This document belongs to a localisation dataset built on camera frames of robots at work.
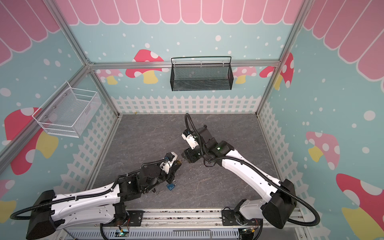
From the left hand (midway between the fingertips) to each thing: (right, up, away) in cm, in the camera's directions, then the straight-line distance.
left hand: (178, 165), depth 74 cm
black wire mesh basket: (+11, +53, +20) cm, 58 cm away
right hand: (+4, +6, +1) cm, 8 cm away
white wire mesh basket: (-94, +30, +45) cm, 108 cm away
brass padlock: (0, +2, -2) cm, 3 cm away
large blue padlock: (-5, -14, +10) cm, 18 cm away
